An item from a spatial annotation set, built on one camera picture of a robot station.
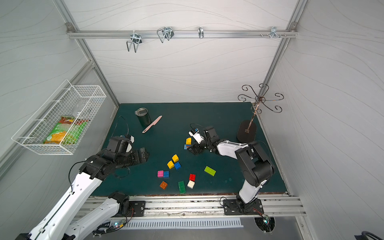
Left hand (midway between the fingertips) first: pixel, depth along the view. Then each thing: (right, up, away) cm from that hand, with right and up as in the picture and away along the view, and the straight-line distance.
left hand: (142, 156), depth 73 cm
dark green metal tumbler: (-10, +20, +27) cm, 35 cm away
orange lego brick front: (+9, -17, +7) cm, 21 cm away
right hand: (+25, +3, +19) cm, 32 cm away
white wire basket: (-36, +28, +6) cm, 46 cm away
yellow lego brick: (+22, +5, +16) cm, 28 cm away
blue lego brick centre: (+16, -9, +13) cm, 22 cm away
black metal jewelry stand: (+62, +11, +28) cm, 69 cm away
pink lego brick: (+7, -13, +10) cm, 18 cm away
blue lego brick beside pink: (+10, -13, +11) cm, 19 cm away
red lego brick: (+25, -14, +9) cm, 30 cm away
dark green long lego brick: (+19, -19, +7) cm, 28 cm away
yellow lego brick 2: (+14, -6, +16) cm, 22 cm away
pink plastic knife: (-4, +16, +35) cm, 39 cm away
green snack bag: (-29, +13, -11) cm, 34 cm away
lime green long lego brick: (+35, -12, +13) cm, 39 cm away
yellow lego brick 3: (+12, -8, +13) cm, 19 cm away
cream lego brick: (+24, -17, +7) cm, 30 cm away
